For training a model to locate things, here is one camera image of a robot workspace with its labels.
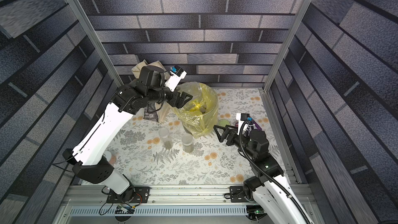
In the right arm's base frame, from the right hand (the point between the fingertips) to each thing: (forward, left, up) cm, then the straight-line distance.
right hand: (218, 126), depth 69 cm
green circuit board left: (-31, +45, -25) cm, 60 cm away
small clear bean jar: (-2, +15, -15) cm, 22 cm away
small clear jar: (+1, +27, -10) cm, 29 cm away
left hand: (+8, +14, +15) cm, 22 cm away
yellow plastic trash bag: (+5, +9, +1) cm, 11 cm away
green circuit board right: (-30, -17, -27) cm, 44 cm away
